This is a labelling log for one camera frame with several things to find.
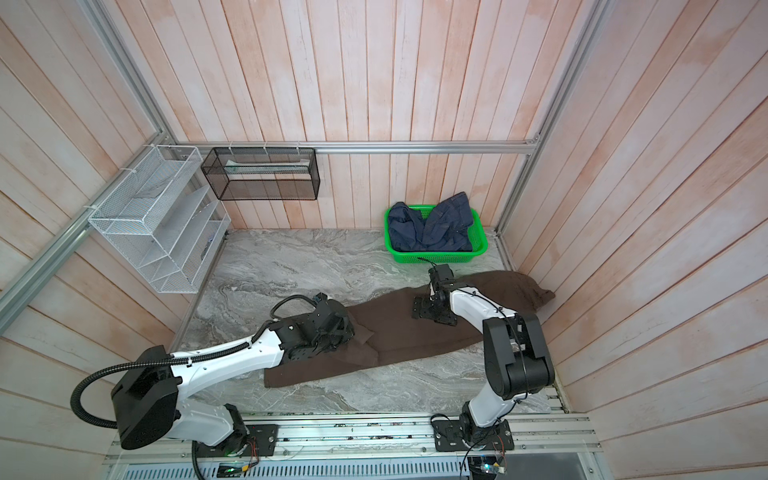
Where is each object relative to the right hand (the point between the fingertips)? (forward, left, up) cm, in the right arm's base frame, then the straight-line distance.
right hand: (428, 313), depth 95 cm
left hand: (-11, +22, +9) cm, 26 cm away
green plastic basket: (+26, -20, +7) cm, 33 cm away
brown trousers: (-7, +14, +1) cm, 16 cm away
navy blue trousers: (+33, -8, +6) cm, 34 cm away
